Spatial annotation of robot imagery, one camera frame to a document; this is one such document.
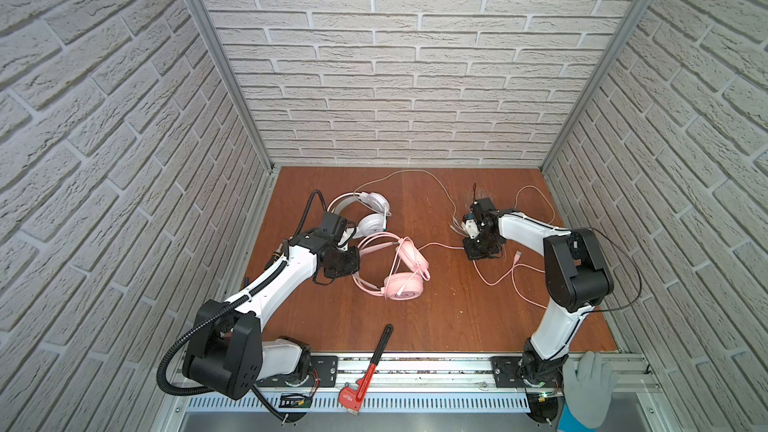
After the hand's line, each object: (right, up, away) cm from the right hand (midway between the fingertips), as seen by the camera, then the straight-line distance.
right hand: (472, 253), depth 95 cm
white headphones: (-32, +16, +4) cm, 36 cm away
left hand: (-35, -1, -11) cm, 37 cm away
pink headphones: (-23, -4, -23) cm, 32 cm away
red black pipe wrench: (-36, -29, -26) cm, 53 cm away
